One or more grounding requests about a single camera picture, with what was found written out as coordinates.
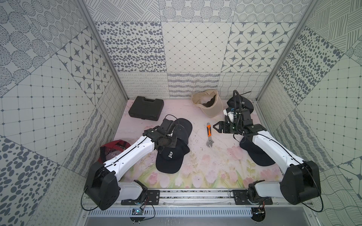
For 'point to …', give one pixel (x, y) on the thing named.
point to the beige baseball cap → (209, 102)
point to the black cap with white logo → (170, 159)
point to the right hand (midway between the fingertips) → (219, 128)
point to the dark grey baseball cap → (245, 103)
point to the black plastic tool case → (146, 108)
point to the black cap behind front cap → (183, 129)
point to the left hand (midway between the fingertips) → (176, 142)
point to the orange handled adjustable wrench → (209, 141)
